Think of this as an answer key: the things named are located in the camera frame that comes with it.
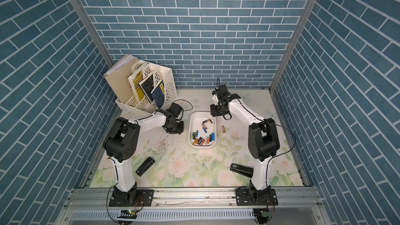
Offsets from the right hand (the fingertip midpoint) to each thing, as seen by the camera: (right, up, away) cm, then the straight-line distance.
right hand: (214, 112), depth 94 cm
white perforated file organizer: (-35, +25, +5) cm, 44 cm away
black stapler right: (+15, -29, -14) cm, 36 cm away
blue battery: (-6, -11, +4) cm, 13 cm away
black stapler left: (-37, -27, -13) cm, 48 cm away
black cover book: (-43, +17, +4) cm, 46 cm away
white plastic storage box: (-8, -11, +4) cm, 14 cm away
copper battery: (+6, -11, +4) cm, 13 cm away
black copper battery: (-5, -6, +8) cm, 11 cm away
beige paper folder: (-57, +20, -4) cm, 61 cm away
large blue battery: (-1, -15, 0) cm, 15 cm away
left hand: (-18, -12, +3) cm, 22 cm away
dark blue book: (-36, +12, +4) cm, 38 cm away
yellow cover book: (-48, +19, -3) cm, 52 cm away
